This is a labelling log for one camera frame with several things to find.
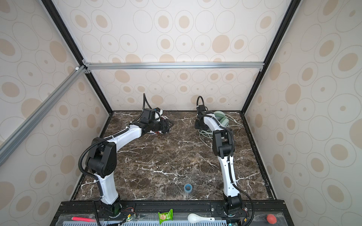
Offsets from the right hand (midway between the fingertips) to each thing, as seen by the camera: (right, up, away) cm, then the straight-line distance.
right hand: (199, 126), depth 109 cm
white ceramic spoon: (-7, -46, -38) cm, 60 cm away
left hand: (-20, +3, -18) cm, 27 cm away
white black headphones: (-25, +7, -4) cm, 26 cm away
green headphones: (+15, +7, -6) cm, 18 cm away
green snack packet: (-20, -44, -39) cm, 62 cm away
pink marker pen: (-65, -47, -37) cm, 88 cm away
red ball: (+31, -45, -40) cm, 68 cm away
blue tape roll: (-10, -35, -29) cm, 46 cm away
